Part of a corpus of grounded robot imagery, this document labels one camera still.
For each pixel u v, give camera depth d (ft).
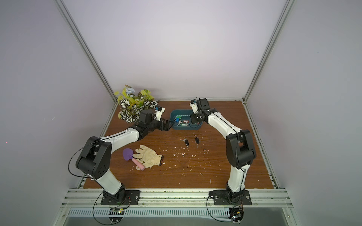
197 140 3.14
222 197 2.38
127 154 2.87
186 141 3.11
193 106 2.80
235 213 2.28
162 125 2.66
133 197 2.43
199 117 2.24
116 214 2.36
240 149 1.60
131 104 2.79
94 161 1.53
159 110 2.66
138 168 2.73
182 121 3.49
